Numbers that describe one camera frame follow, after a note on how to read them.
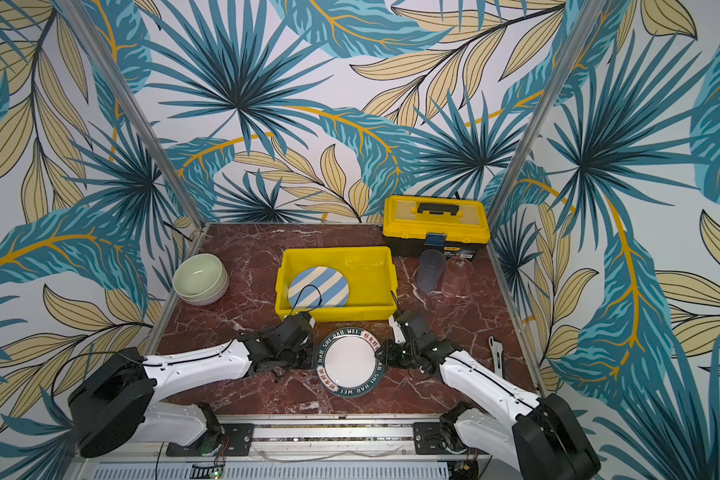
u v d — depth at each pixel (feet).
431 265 3.31
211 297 2.99
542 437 1.32
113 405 1.35
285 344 2.14
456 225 3.20
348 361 2.75
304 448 2.40
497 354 2.83
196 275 3.20
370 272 3.48
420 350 2.13
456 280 3.06
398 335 2.50
